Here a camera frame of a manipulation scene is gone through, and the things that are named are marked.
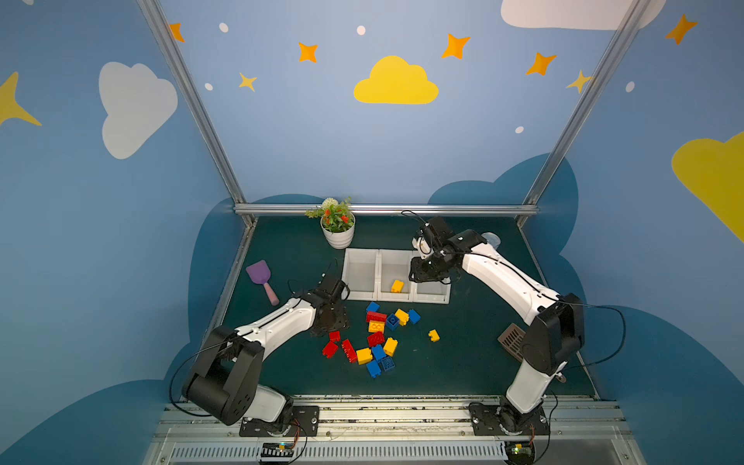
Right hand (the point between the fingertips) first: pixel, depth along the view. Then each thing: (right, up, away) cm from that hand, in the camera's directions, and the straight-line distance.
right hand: (417, 273), depth 85 cm
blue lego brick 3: (-7, -15, +3) cm, 17 cm away
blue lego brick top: (-13, -12, +10) cm, 20 cm away
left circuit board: (-38, -44, -12) cm, 59 cm away
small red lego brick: (-25, -19, +1) cm, 32 cm away
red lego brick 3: (-12, -14, +6) cm, 20 cm away
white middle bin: (-5, +1, +19) cm, 20 cm away
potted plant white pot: (-25, +11, +23) cm, 36 cm away
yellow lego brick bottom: (-16, -24, -2) cm, 29 cm away
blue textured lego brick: (-9, -26, -3) cm, 27 cm away
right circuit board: (+25, -45, -12) cm, 53 cm away
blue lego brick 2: (0, -15, +8) cm, 16 cm away
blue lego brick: (-12, -23, -1) cm, 26 cm away
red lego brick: (-26, -23, +1) cm, 35 cm away
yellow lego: (-5, -6, +13) cm, 15 cm away
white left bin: (-18, -2, +19) cm, 26 cm away
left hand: (-25, -16, +4) cm, 30 cm away
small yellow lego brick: (+6, -20, +4) cm, 21 cm away
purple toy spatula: (-54, -1, +19) cm, 57 cm away
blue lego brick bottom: (-13, -27, -3) cm, 30 cm away
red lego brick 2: (-13, -21, +3) cm, 24 cm away
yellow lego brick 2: (-4, -15, +7) cm, 16 cm away
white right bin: (+6, -8, +13) cm, 16 cm away
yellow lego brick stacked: (-12, -17, +5) cm, 22 cm away
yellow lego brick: (-8, -22, +1) cm, 23 cm away
